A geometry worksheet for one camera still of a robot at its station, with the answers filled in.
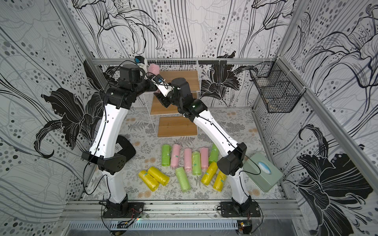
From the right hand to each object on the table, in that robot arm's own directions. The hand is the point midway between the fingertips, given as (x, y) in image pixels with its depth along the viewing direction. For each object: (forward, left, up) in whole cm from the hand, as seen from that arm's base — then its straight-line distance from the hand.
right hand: (162, 87), depth 71 cm
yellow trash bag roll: (-33, +10, -38) cm, 51 cm away
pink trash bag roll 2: (-20, -11, -38) cm, 45 cm away
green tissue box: (-29, -51, -35) cm, 69 cm away
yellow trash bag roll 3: (-29, -24, -38) cm, 54 cm away
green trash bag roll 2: (-23, -16, -38) cm, 47 cm away
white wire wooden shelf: (+11, +3, -42) cm, 43 cm away
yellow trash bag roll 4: (-32, -29, -38) cm, 58 cm away
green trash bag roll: (-18, +3, -37) cm, 42 cm away
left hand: (+3, +4, +2) cm, 6 cm away
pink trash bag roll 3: (-19, -21, -39) cm, 49 cm away
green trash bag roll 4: (-32, -9, -40) cm, 52 cm away
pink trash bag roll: (-18, -3, -37) cm, 42 cm away
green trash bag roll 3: (-17, -27, -38) cm, 50 cm away
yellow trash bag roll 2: (-30, +5, -39) cm, 49 cm away
